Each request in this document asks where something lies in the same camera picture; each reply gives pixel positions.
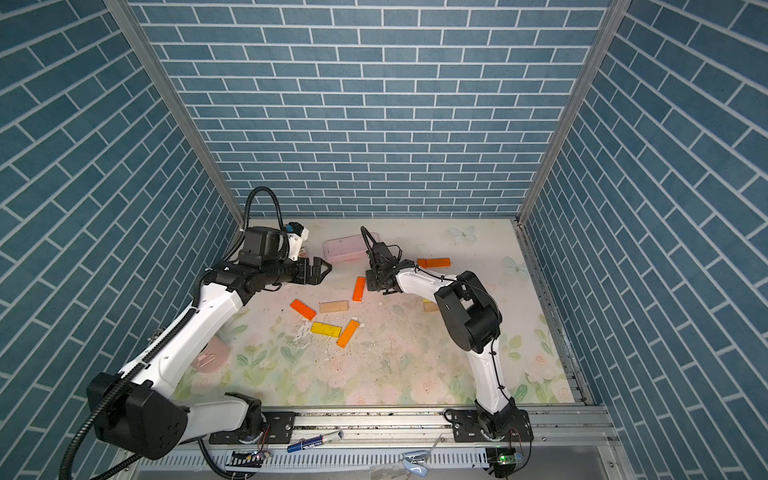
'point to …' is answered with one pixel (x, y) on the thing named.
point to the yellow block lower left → (324, 329)
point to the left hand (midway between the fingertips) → (325, 265)
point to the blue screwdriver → (309, 442)
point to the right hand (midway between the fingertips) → (374, 280)
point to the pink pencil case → (345, 249)
